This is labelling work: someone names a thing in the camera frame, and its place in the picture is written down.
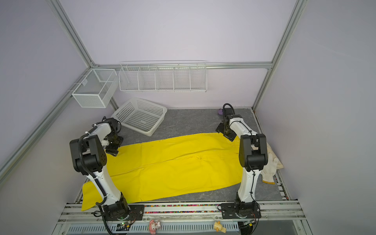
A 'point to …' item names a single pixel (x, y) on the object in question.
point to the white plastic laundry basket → (140, 115)
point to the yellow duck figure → (218, 226)
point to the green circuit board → (121, 224)
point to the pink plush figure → (153, 225)
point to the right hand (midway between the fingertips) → (224, 134)
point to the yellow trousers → (168, 166)
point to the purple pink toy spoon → (220, 111)
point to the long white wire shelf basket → (163, 76)
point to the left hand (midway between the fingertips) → (121, 147)
